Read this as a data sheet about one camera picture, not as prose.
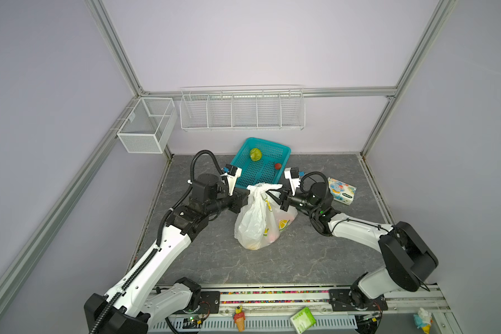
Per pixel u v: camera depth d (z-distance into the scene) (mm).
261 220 723
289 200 676
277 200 726
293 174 670
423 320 680
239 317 692
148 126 1042
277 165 1140
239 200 611
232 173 610
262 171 1129
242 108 981
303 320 688
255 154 1145
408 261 443
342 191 983
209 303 738
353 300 663
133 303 385
